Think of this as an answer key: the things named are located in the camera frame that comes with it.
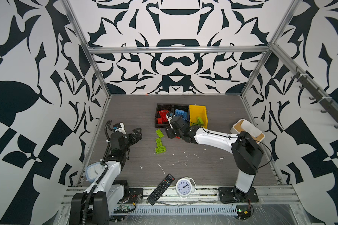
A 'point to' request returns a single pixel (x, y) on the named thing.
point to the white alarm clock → (184, 187)
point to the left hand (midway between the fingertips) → (135, 129)
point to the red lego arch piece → (163, 113)
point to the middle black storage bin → (185, 108)
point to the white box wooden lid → (242, 125)
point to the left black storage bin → (170, 107)
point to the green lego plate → (159, 133)
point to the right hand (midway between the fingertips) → (169, 126)
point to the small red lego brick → (159, 121)
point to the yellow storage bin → (195, 111)
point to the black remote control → (160, 189)
